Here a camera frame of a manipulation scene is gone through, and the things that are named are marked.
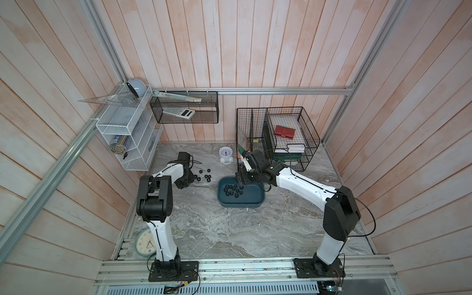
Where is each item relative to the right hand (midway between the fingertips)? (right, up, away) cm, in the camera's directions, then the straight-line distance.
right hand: (242, 175), depth 88 cm
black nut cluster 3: (-24, -3, +13) cm, 28 cm away
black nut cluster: (-24, 0, +17) cm, 29 cm away
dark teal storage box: (-6, -11, +7) cm, 15 cm away
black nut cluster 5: (-19, -2, +16) cm, 24 cm away
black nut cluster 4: (-20, -2, +15) cm, 25 cm away
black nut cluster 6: (-18, -4, +13) cm, 23 cm away
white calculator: (-33, +33, +10) cm, 48 cm away
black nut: (-3, -7, +11) cm, 13 cm away
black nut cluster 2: (-19, +1, +19) cm, 27 cm away
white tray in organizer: (+26, +14, +5) cm, 30 cm away
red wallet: (+23, +22, +6) cm, 32 cm away
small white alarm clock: (-9, +11, +22) cm, 27 cm away
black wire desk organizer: (+10, +28, +29) cm, 41 cm away
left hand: (-30, -6, +12) cm, 33 cm away
